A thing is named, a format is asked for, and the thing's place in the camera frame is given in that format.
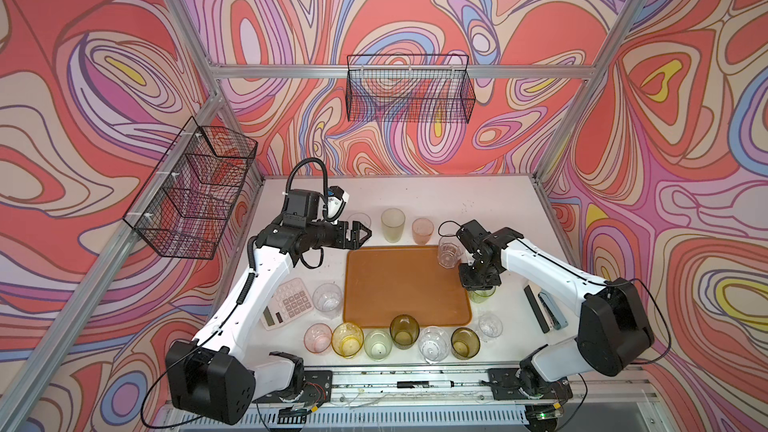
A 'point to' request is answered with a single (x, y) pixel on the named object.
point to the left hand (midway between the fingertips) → (361, 230)
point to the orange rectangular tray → (381, 283)
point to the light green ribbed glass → (481, 296)
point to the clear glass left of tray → (327, 300)
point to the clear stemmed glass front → (433, 344)
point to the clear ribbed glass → (449, 252)
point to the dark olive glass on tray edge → (404, 331)
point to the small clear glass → (490, 326)
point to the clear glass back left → (359, 216)
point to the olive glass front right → (465, 343)
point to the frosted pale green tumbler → (393, 221)
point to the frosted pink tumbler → (422, 230)
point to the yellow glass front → (347, 339)
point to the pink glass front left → (317, 338)
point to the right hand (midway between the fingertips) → (473, 292)
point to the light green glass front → (378, 344)
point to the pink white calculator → (289, 302)
